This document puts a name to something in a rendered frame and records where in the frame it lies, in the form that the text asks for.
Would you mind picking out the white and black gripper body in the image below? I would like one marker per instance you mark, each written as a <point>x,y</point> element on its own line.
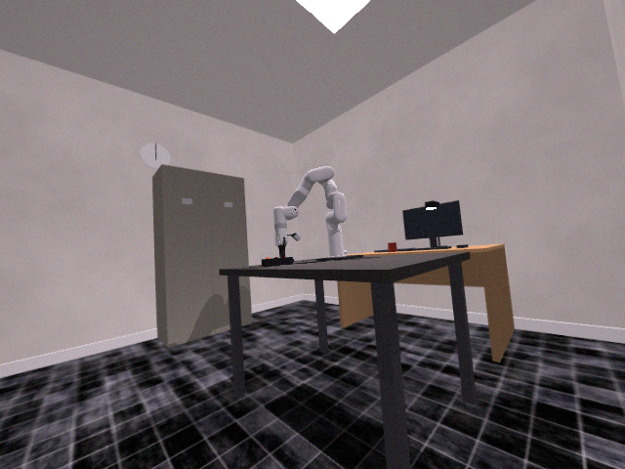
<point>279,235</point>

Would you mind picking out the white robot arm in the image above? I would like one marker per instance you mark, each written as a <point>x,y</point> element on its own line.
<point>334,200</point>

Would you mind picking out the black power strip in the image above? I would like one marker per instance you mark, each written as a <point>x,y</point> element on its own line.
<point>277,261</point>

